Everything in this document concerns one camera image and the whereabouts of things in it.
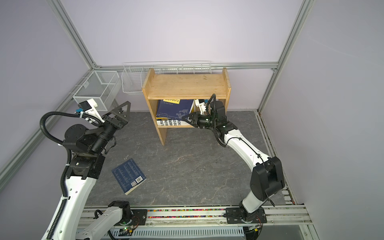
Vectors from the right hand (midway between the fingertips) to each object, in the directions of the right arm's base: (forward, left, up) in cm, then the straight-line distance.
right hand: (181, 119), depth 73 cm
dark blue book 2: (-16, +33, -31) cm, 48 cm away
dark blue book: (+7, +5, +1) cm, 8 cm away
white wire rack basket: (+38, +34, +2) cm, 51 cm away
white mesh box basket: (+37, +58, -6) cm, 69 cm away
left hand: (-6, +20, +15) cm, 25 cm away
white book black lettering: (+5, +6, -8) cm, 11 cm away
